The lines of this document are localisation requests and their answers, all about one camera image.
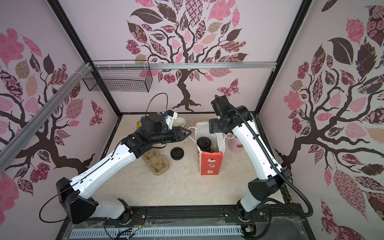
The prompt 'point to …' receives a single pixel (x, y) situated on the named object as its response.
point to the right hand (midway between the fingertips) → (221, 125)
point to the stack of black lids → (177, 153)
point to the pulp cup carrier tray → (157, 164)
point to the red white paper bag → (210, 163)
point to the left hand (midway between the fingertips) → (189, 135)
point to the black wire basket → (119, 79)
